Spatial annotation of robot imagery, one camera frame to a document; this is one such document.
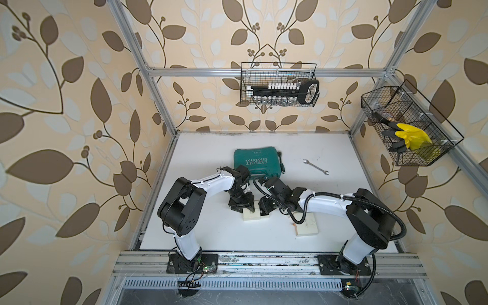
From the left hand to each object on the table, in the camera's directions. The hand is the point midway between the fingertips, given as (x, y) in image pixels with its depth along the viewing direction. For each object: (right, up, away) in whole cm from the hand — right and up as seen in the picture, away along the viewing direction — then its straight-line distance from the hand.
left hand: (248, 208), depth 86 cm
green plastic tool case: (+6, +21, +15) cm, 26 cm away
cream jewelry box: (0, -3, -2) cm, 3 cm away
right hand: (+6, +2, +3) cm, 7 cm away
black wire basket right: (+66, +47, -2) cm, 81 cm away
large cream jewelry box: (+27, -7, -4) cm, 28 cm away
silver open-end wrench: (+33, +20, +21) cm, 44 cm away
